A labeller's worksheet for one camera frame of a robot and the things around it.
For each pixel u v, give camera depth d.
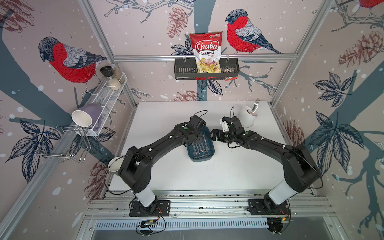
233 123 0.70
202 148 0.95
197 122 0.67
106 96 0.84
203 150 0.95
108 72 0.78
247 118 0.96
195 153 0.92
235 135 0.69
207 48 0.80
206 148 0.95
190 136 0.61
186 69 0.95
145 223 0.70
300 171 0.45
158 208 0.73
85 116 0.61
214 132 0.81
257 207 0.73
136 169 0.44
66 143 0.58
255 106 1.03
